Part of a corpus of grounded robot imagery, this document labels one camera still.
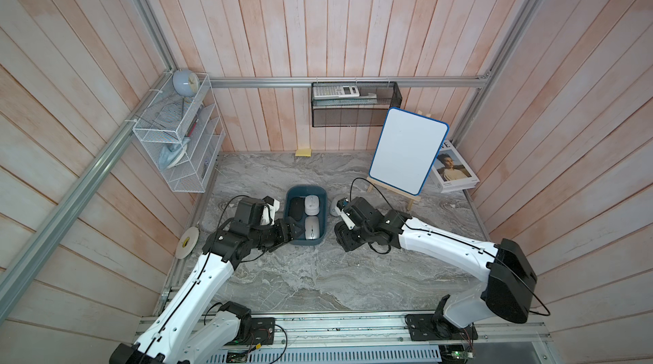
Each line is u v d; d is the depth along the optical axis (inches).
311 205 38.6
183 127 30.1
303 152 47.9
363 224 24.2
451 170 43.0
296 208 38.7
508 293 15.9
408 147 33.0
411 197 37.6
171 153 32.0
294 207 38.7
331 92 35.6
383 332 28.9
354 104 34.7
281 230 25.5
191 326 16.9
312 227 36.5
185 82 31.4
